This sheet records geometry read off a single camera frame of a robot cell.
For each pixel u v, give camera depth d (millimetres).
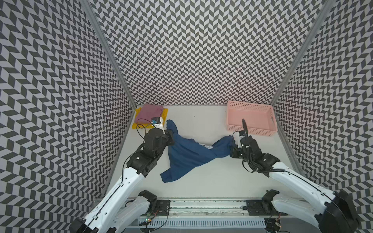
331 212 381
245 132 685
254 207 729
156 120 612
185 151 792
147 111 1103
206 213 722
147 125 595
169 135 626
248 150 599
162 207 727
